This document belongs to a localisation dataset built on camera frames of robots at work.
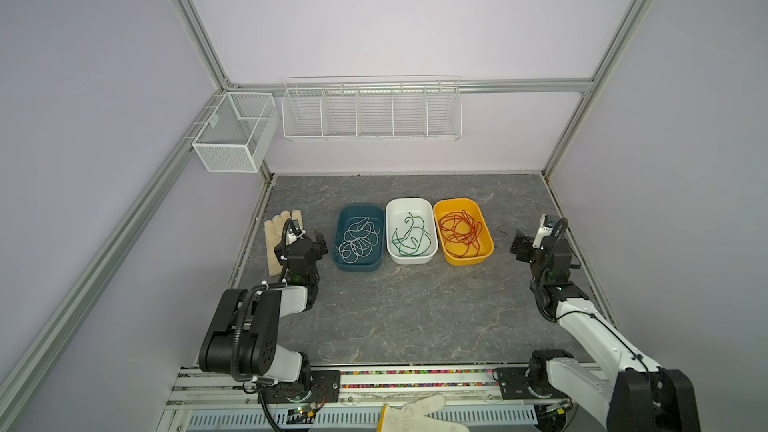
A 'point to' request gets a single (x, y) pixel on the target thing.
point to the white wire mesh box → (238, 135)
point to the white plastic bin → (397, 209)
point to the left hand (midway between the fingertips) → (302, 237)
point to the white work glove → (412, 417)
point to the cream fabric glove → (275, 237)
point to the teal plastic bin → (345, 216)
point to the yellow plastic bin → (446, 205)
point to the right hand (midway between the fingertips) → (537, 236)
